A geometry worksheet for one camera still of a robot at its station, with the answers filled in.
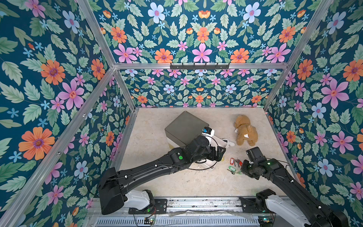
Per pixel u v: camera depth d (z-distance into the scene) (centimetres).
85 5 68
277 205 58
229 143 95
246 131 89
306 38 79
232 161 91
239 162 90
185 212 72
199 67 93
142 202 59
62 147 56
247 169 72
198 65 93
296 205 51
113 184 45
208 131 62
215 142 57
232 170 86
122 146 101
